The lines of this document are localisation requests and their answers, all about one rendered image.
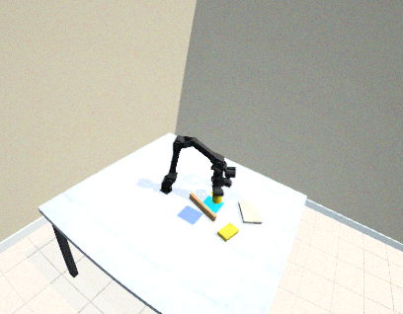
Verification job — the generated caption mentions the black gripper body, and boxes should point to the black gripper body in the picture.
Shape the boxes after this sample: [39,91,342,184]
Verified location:
[211,175,224,196]

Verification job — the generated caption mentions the yellow rectangular block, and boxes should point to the yellow rectangular block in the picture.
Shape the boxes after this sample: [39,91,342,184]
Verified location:
[216,222,240,242]

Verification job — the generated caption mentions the tan flat bar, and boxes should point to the tan flat bar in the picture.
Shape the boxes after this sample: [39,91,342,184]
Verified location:
[189,193,217,222]

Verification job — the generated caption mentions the yellow cup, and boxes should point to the yellow cup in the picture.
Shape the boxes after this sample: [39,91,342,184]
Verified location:
[211,192,222,204]

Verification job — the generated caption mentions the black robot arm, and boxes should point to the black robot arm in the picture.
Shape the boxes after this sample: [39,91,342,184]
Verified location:
[159,135,236,194]

